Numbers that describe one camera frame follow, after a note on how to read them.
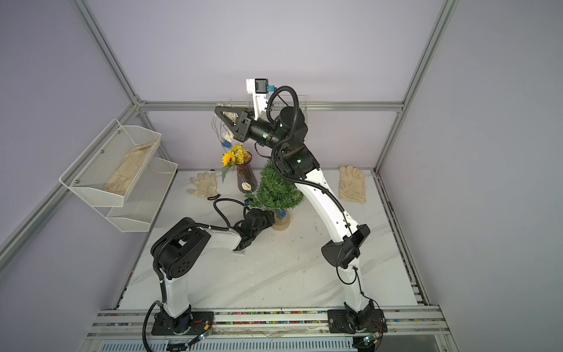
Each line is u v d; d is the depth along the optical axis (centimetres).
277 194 77
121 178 76
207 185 113
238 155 93
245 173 102
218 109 52
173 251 51
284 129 46
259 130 51
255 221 76
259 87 48
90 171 69
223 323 75
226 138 59
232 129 53
